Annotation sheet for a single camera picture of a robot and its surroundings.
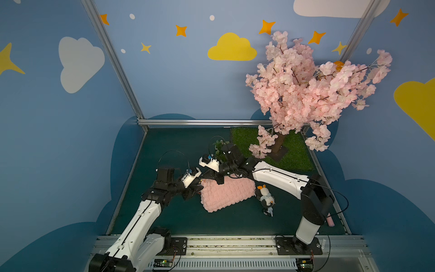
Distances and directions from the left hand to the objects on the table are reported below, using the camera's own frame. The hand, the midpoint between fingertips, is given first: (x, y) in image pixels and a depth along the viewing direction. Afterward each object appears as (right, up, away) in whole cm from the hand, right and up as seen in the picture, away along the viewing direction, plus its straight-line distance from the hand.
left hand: (198, 180), depth 80 cm
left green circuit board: (-14, -34, -9) cm, 38 cm away
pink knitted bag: (+9, -8, +1) cm, 12 cm away
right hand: (+3, +4, -3) cm, 6 cm away
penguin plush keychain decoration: (+34, -10, +3) cm, 36 cm away
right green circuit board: (+47, -35, -9) cm, 59 cm away
